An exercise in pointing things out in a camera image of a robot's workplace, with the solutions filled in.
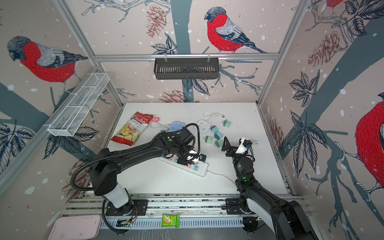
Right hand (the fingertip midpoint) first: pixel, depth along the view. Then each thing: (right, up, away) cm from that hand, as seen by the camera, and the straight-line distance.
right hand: (231, 140), depth 80 cm
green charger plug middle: (-12, -2, +17) cm, 21 cm away
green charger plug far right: (+3, +8, +26) cm, 27 cm away
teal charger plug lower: (-4, 0, +19) cm, 20 cm away
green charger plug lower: (-5, -5, +15) cm, 16 cm away
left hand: (-20, -10, -2) cm, 23 cm away
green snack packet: (-32, -36, -11) cm, 49 cm away
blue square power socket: (-34, +6, +23) cm, 42 cm away
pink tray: (-76, -39, -12) cm, 86 cm away
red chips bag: (-63, +4, +20) cm, 67 cm away
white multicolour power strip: (-18, -17, +3) cm, 25 cm away
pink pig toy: (-49, +11, +28) cm, 57 cm away
